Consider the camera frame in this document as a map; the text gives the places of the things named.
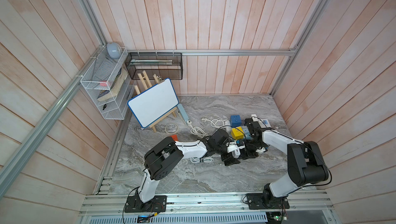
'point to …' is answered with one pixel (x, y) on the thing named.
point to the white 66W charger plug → (236, 153)
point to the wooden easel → (144, 78)
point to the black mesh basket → (155, 66)
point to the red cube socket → (175, 137)
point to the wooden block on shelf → (115, 86)
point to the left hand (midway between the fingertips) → (234, 155)
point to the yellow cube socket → (236, 134)
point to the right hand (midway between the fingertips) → (239, 149)
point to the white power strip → (263, 123)
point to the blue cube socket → (235, 121)
